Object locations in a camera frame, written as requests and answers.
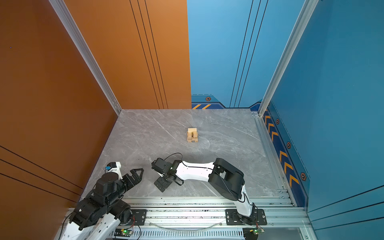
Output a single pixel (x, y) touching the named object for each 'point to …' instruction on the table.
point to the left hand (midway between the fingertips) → (139, 172)
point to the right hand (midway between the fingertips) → (163, 181)
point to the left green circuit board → (123, 232)
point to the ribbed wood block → (192, 129)
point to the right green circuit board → (251, 233)
